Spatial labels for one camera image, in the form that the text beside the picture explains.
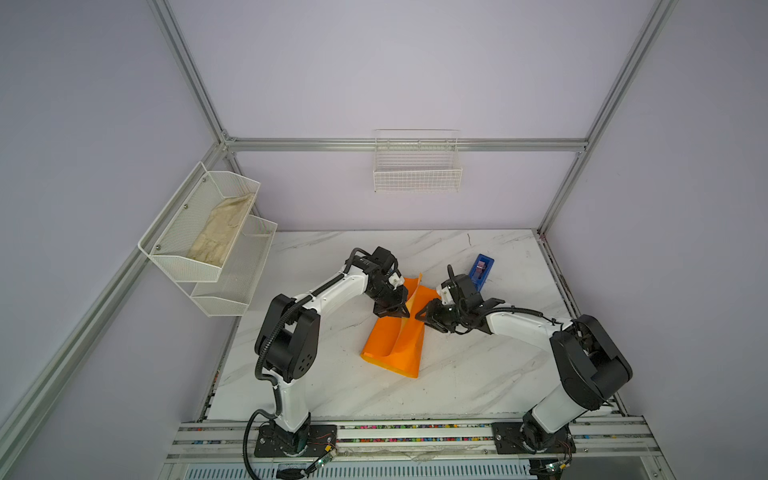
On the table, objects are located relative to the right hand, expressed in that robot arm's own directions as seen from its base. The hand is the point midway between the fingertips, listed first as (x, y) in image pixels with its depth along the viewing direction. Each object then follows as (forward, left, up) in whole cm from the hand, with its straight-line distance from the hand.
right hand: (417, 318), depth 88 cm
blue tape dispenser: (+20, -23, -2) cm, 30 cm away
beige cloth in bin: (+13, +55, +23) cm, 61 cm away
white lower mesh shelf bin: (+23, +66, -9) cm, 70 cm away
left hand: (-2, +2, +4) cm, 5 cm away
